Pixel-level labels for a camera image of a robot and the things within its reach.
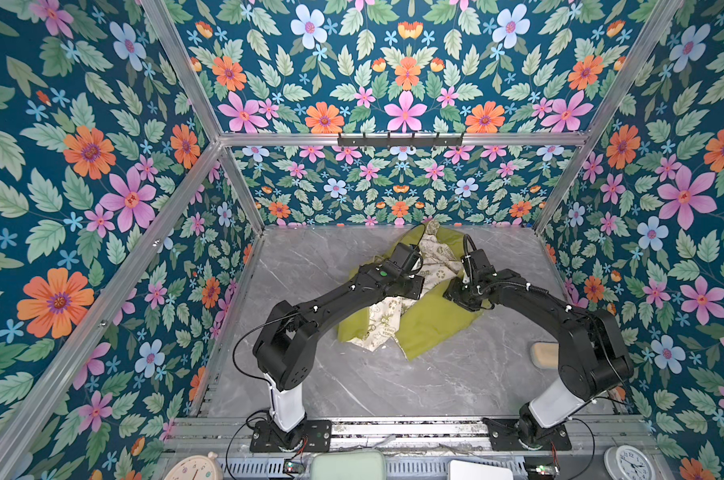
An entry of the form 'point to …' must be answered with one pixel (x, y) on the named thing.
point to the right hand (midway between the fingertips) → (448, 294)
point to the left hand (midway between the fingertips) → (424, 280)
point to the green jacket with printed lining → (415, 324)
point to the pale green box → (348, 465)
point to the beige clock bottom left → (196, 467)
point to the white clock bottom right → (627, 462)
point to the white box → (467, 470)
